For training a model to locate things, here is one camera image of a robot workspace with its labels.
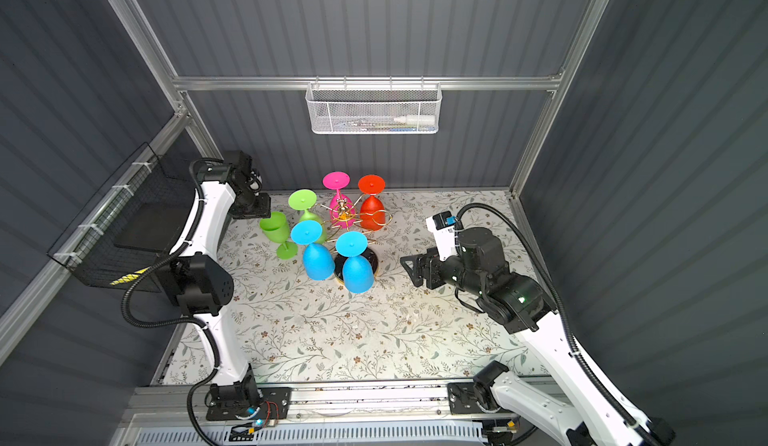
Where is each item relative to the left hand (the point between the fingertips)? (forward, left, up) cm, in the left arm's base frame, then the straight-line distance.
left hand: (257, 213), depth 89 cm
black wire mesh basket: (-22, +25, +15) cm, 36 cm away
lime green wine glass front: (-3, -6, -4) cm, 8 cm away
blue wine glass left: (-19, -20, +1) cm, 28 cm away
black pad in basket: (-12, +18, +10) cm, 24 cm away
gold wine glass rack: (-10, -24, +1) cm, 26 cm away
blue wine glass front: (-23, -31, 0) cm, 38 cm away
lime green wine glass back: (-5, -17, +10) cm, 21 cm away
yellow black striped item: (-24, +20, +7) cm, 33 cm away
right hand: (-26, -45, +11) cm, 53 cm away
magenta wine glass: (-10, -27, +11) cm, 31 cm away
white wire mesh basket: (+55, -37, +3) cm, 66 cm away
